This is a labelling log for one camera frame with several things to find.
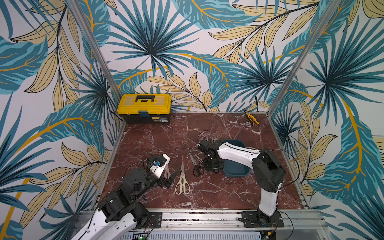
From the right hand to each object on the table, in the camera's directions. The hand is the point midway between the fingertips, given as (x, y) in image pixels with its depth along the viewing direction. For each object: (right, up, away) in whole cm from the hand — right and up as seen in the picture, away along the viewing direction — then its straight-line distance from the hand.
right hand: (211, 167), depth 90 cm
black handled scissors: (-9, -2, 0) cm, 9 cm away
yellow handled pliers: (+35, +31, +27) cm, 54 cm away
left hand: (-21, +7, -22) cm, 32 cm away
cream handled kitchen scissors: (-17, -8, -5) cm, 19 cm away
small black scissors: (-6, +2, +3) cm, 7 cm away
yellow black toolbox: (-44, +37, +12) cm, 58 cm away
